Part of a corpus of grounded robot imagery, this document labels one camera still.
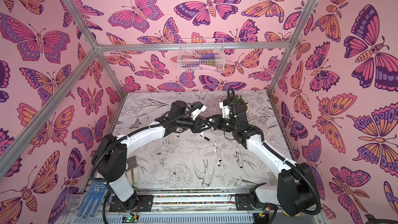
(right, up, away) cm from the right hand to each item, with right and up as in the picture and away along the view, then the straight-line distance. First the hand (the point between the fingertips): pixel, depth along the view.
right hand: (207, 117), depth 78 cm
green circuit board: (-36, -47, -6) cm, 60 cm away
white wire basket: (-5, +38, +20) cm, 43 cm away
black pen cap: (0, -14, +17) cm, 22 cm away
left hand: (+2, -4, 0) cm, 4 cm away
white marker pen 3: (+19, -27, +7) cm, 34 cm away
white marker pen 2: (-3, -9, -1) cm, 9 cm away
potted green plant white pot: (+19, +9, +11) cm, 24 cm away
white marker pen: (+6, -22, +10) cm, 25 cm away
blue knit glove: (-56, -41, -4) cm, 69 cm away
